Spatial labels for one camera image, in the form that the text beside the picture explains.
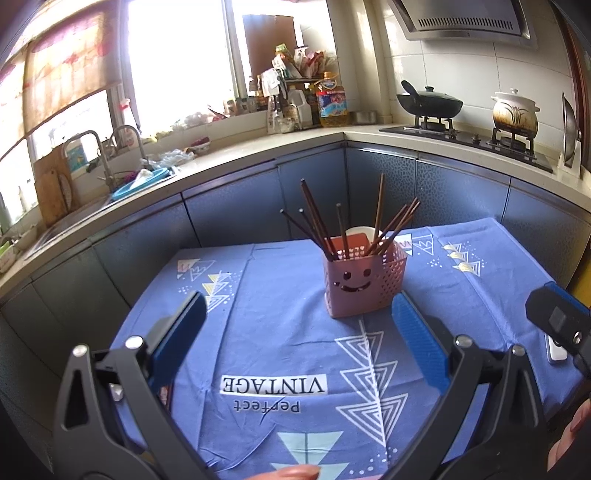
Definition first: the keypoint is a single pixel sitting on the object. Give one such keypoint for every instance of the white brown clay pot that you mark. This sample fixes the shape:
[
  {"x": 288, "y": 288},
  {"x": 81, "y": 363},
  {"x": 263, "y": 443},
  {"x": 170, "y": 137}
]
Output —
[{"x": 515, "y": 114}]

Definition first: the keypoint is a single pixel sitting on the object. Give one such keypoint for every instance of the reddish brown chopstick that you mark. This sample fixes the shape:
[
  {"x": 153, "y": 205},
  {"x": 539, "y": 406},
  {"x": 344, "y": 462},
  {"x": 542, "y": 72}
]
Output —
[
  {"x": 398, "y": 233},
  {"x": 379, "y": 209},
  {"x": 392, "y": 228}
]

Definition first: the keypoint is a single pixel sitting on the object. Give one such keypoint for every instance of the wooden cutting board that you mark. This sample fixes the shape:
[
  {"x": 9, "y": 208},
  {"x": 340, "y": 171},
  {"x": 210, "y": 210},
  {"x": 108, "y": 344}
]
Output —
[{"x": 54, "y": 186}]

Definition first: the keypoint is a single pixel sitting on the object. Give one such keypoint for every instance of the blue patterned tablecloth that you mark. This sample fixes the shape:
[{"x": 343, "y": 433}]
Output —
[{"x": 273, "y": 381}]

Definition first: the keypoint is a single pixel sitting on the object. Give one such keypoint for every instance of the stainless range hood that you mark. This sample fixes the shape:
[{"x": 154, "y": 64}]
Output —
[{"x": 501, "y": 21}]

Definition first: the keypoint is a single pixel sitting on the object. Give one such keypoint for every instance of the pink plastic utensil basket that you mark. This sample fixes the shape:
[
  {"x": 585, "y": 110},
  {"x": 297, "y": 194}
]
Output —
[{"x": 357, "y": 284}]

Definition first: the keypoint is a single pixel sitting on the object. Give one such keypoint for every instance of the condiment rack with packages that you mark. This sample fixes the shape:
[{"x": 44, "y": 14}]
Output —
[{"x": 299, "y": 68}]

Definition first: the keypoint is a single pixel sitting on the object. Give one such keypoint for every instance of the blue wash basin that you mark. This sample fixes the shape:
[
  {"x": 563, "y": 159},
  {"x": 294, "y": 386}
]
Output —
[{"x": 143, "y": 179}]

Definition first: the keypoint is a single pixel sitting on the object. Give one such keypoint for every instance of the black wok with lid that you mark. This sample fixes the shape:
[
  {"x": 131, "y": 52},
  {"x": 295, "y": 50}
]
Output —
[{"x": 428, "y": 103}]

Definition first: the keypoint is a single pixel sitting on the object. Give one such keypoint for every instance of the black gas stove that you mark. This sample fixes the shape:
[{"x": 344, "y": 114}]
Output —
[{"x": 510, "y": 145}]

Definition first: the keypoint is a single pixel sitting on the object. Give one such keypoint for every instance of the dark blue kitchen cabinets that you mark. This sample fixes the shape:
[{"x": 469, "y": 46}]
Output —
[{"x": 81, "y": 284}]

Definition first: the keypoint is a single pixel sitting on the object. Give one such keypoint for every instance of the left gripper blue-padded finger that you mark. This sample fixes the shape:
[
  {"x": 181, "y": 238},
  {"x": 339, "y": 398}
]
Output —
[{"x": 562, "y": 317}]

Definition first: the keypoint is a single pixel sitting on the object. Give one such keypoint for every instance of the small red bowl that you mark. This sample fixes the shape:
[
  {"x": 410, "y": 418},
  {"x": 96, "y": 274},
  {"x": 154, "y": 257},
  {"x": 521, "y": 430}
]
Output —
[{"x": 199, "y": 147}]

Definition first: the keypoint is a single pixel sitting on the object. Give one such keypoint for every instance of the white ceramic bowl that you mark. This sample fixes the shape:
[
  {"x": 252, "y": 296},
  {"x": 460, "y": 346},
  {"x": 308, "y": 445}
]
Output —
[{"x": 368, "y": 231}]

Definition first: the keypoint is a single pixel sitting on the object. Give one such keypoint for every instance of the steel pot lid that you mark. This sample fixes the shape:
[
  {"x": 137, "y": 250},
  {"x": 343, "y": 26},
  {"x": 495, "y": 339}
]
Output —
[{"x": 571, "y": 133}]

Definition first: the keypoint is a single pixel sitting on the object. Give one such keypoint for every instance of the yellow cooking oil bottle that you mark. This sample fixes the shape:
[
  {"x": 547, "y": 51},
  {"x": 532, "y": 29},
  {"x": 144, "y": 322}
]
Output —
[{"x": 332, "y": 105}]

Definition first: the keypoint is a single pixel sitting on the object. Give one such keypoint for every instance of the crumpled plastic bag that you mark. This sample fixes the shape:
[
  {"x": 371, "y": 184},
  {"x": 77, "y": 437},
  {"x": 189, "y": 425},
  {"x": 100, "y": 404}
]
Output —
[{"x": 174, "y": 158}]

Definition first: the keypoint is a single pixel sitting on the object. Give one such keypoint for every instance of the person's hand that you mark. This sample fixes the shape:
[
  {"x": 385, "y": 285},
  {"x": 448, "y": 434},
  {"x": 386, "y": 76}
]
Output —
[{"x": 557, "y": 451}]

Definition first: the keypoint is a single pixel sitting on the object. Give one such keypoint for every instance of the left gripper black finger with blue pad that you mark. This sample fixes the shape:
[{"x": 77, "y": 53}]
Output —
[
  {"x": 509, "y": 439},
  {"x": 109, "y": 421}
]

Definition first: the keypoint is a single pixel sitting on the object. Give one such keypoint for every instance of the white plastic jug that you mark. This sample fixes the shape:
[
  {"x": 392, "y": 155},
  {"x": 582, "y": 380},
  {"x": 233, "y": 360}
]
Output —
[{"x": 300, "y": 103}]

